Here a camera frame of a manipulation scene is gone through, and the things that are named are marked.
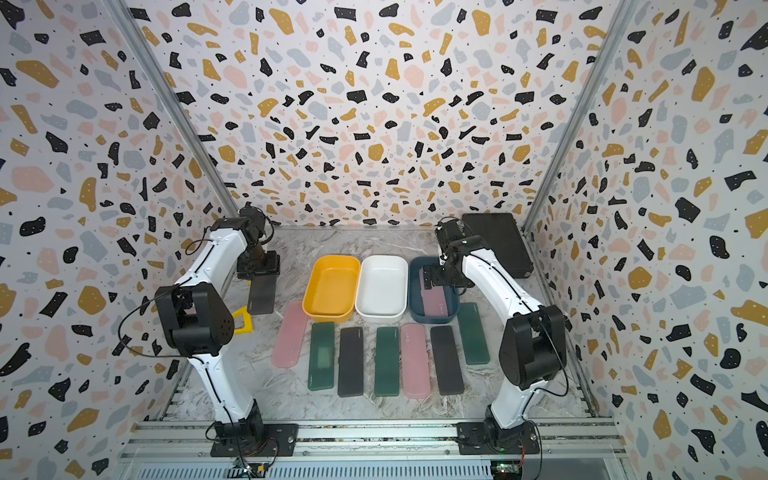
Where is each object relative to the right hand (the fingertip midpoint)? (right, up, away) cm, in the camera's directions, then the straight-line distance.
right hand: (442, 281), depth 89 cm
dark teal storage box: (-7, -9, +11) cm, 16 cm away
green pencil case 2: (+10, -20, +1) cm, 23 cm away
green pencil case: (-16, -23, -3) cm, 28 cm away
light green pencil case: (-35, -22, -2) cm, 41 cm away
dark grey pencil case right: (+1, -24, -4) cm, 25 cm away
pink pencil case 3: (-1, -7, +11) cm, 13 cm away
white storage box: (-19, -3, +15) cm, 25 cm away
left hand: (-53, +2, +3) cm, 53 cm away
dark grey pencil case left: (-27, -23, -3) cm, 35 cm away
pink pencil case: (-47, -17, +4) cm, 50 cm away
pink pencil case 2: (-8, -23, -3) cm, 24 cm away
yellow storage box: (-36, -4, +12) cm, 38 cm away
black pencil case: (-53, -4, -1) cm, 53 cm away
